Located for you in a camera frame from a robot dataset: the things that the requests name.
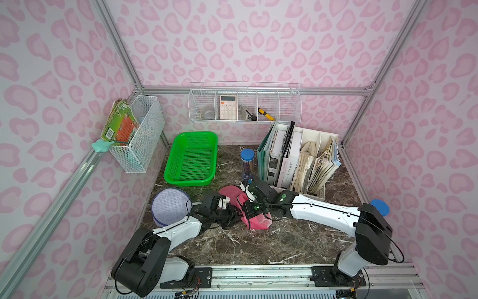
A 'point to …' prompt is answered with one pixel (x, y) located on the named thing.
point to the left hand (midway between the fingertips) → (245, 212)
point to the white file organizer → (326, 162)
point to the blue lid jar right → (382, 206)
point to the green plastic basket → (192, 159)
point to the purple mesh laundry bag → (169, 205)
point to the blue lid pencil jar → (247, 156)
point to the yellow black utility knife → (268, 116)
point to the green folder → (264, 150)
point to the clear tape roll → (207, 115)
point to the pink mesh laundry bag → (237, 195)
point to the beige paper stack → (307, 155)
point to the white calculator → (228, 108)
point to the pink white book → (287, 172)
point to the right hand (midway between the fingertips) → (241, 209)
